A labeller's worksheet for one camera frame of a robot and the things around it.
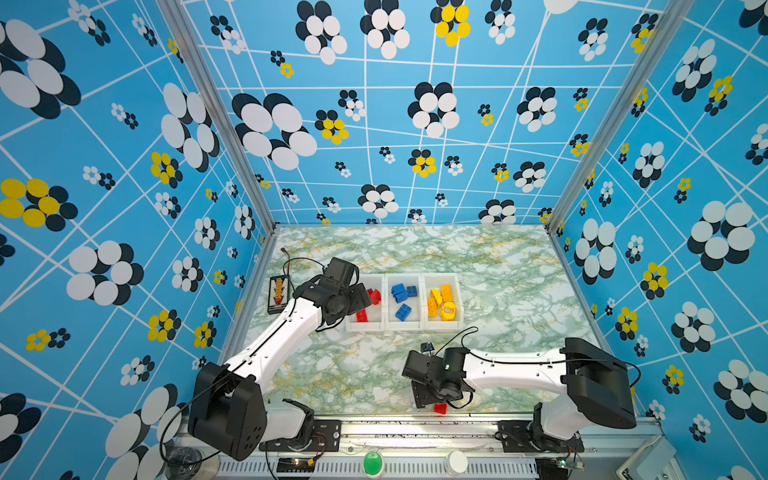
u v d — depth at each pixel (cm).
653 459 69
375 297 95
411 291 99
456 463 64
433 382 64
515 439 69
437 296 96
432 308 95
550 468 69
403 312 94
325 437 73
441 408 77
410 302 98
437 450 72
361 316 93
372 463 63
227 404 40
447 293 99
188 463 62
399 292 98
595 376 46
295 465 72
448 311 93
